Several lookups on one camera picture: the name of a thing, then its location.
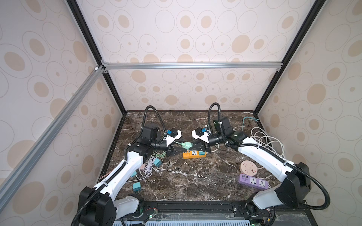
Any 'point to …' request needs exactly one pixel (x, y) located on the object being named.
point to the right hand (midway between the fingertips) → (190, 144)
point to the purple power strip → (253, 181)
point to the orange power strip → (193, 154)
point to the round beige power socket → (248, 167)
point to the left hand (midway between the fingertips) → (187, 145)
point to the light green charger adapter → (186, 145)
